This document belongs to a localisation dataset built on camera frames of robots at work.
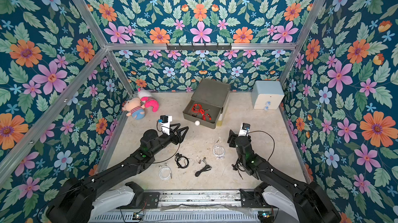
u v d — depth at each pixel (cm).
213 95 127
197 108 90
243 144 62
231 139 75
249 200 73
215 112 87
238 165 84
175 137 70
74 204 40
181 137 73
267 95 100
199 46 93
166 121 69
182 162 86
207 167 83
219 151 88
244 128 72
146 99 103
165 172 82
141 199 69
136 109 101
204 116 87
